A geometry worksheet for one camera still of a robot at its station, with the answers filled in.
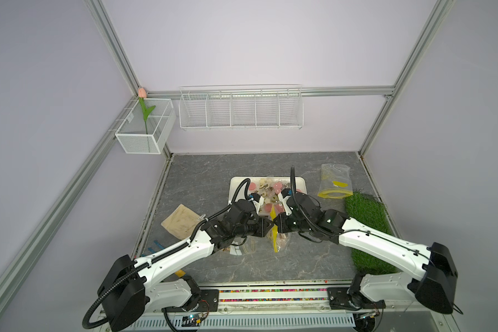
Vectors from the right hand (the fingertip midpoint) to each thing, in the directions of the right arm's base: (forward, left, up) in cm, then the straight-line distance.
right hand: (272, 220), depth 76 cm
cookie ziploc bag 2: (-5, +9, -15) cm, 18 cm away
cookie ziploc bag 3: (-6, -2, -5) cm, 8 cm away
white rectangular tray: (+29, -16, -16) cm, 36 cm away
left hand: (-2, 0, 0) cm, 2 cm away
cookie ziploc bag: (+28, -35, -14) cm, 47 cm away
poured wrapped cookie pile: (+23, -1, -14) cm, 27 cm away
